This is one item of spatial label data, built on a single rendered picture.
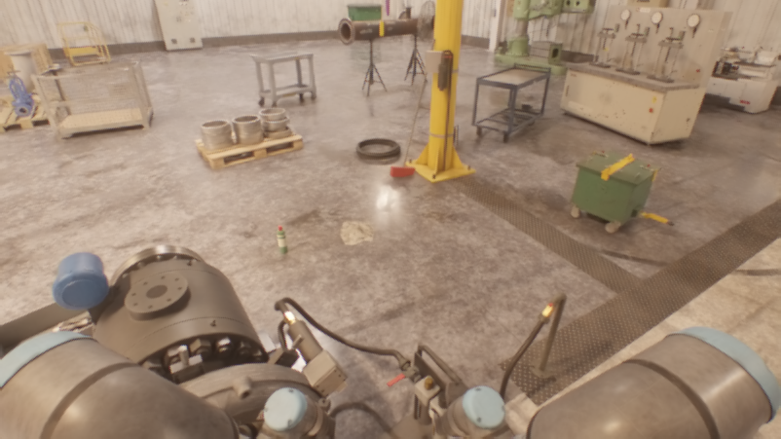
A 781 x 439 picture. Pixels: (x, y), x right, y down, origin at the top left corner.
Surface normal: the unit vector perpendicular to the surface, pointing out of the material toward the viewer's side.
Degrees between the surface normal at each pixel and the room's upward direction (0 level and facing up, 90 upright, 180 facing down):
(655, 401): 19
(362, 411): 0
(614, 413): 37
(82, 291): 90
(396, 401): 0
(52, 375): 3
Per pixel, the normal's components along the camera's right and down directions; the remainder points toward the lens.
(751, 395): 0.30, -0.32
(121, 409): 0.37, -0.74
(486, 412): 0.14, -0.69
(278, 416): -0.13, -0.69
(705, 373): 0.04, -0.84
